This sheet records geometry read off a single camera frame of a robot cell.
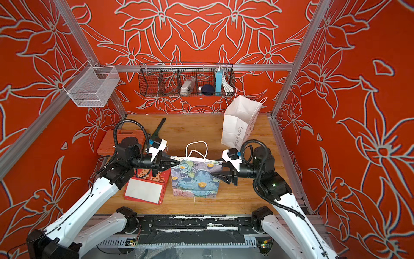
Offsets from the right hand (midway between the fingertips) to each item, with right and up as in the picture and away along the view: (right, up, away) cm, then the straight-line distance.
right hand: (211, 170), depth 60 cm
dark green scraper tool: (-36, +12, +47) cm, 60 cm away
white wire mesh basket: (-69, +41, +32) cm, 86 cm away
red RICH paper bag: (-34, -16, +22) cm, 43 cm away
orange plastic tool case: (-64, +4, +38) cm, 75 cm away
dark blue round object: (-1, +39, +36) cm, 53 cm away
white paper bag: (+15, +21, +23) cm, 34 cm away
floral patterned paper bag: (-8, -5, +7) cm, 12 cm away
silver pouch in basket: (-13, +40, +32) cm, 53 cm away
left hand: (-13, +2, +3) cm, 14 cm away
